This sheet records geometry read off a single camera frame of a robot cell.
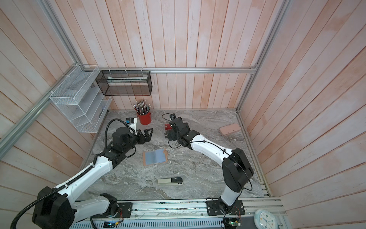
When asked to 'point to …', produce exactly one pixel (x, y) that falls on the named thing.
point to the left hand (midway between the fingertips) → (147, 131)
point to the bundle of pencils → (142, 107)
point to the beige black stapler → (173, 181)
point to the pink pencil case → (227, 130)
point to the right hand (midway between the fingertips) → (175, 129)
